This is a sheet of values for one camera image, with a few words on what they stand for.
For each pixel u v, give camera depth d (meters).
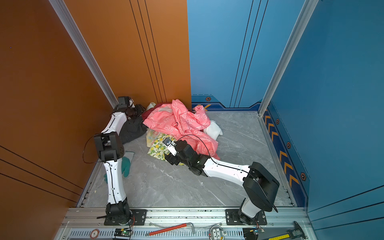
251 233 0.71
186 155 0.60
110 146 0.63
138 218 0.73
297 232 0.69
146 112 1.12
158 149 0.96
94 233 0.70
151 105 1.14
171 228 0.71
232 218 0.73
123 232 0.71
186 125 0.92
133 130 1.05
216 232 0.63
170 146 0.66
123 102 0.85
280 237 0.68
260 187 0.41
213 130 1.03
